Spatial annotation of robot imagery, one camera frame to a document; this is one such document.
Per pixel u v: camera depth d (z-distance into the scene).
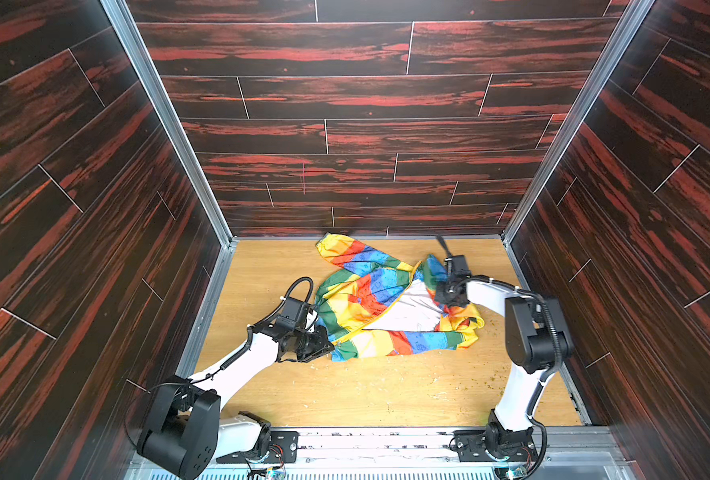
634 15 0.66
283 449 0.73
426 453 0.74
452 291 0.76
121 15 0.66
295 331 0.71
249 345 0.55
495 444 0.66
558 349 0.45
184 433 0.41
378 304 0.98
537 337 0.52
